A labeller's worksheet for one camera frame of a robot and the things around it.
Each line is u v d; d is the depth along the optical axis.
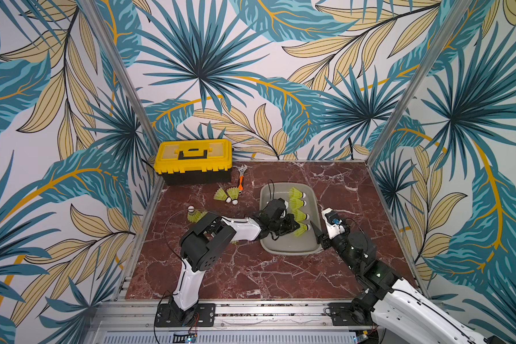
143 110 0.98
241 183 1.09
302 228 0.91
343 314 0.74
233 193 1.03
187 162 1.00
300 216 0.94
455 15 0.69
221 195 1.01
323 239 0.66
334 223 0.61
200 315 0.73
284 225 0.82
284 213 0.76
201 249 0.50
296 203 0.97
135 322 0.75
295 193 1.00
